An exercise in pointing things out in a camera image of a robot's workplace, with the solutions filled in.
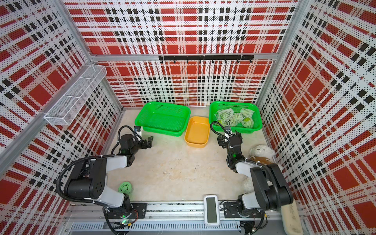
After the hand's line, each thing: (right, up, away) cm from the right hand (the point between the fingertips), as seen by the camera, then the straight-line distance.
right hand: (230, 132), depth 91 cm
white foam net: (-2, +11, +10) cm, 16 cm away
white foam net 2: (+15, +6, +11) cm, 19 cm away
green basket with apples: (-48, +9, +24) cm, 54 cm away
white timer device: (-14, -38, -22) cm, 47 cm away
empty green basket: (-7, +19, +25) cm, 32 cm away
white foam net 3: (+16, +13, +17) cm, 27 cm away
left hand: (-54, -2, +4) cm, 54 cm away
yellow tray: (-21, -1, +14) cm, 25 cm away
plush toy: (+17, -12, -6) cm, 22 cm away
